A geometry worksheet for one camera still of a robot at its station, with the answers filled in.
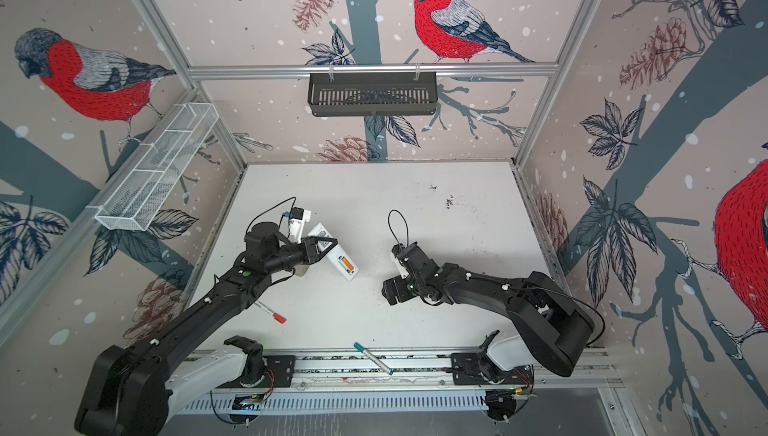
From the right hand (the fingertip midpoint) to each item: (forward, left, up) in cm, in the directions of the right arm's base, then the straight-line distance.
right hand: (393, 291), depth 86 cm
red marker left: (-8, +33, 0) cm, 34 cm away
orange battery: (+2, +12, +12) cm, 17 cm away
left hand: (+5, +15, +18) cm, 24 cm away
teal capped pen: (-16, +7, -1) cm, 17 cm away
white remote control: (+4, +15, +15) cm, 22 cm away
